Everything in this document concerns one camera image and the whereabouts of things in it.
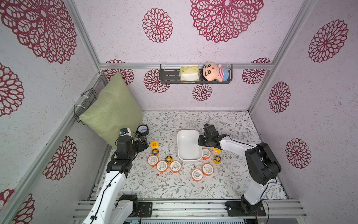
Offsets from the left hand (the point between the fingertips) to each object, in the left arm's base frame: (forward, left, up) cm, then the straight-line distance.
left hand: (140, 140), depth 80 cm
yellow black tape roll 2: (-4, -16, -18) cm, 24 cm away
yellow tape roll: (+7, -5, -17) cm, 19 cm away
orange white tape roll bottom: (-14, -33, -18) cm, 40 cm away
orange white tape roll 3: (-9, -20, -17) cm, 28 cm away
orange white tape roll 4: (-10, -41, -18) cm, 46 cm away
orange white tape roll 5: (0, -41, -17) cm, 45 cm away
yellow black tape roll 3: (-3, -48, -18) cm, 51 cm away
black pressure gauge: (+20, +5, -17) cm, 26 cm away
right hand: (+9, -35, -13) cm, 39 cm away
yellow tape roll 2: (+3, -48, -18) cm, 51 cm away
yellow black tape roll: (+2, -6, -18) cm, 19 cm away
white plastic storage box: (+5, -29, -18) cm, 34 cm away
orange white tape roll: (-5, -5, -17) cm, 18 cm away
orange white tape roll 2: (-8, -11, -17) cm, 22 cm away
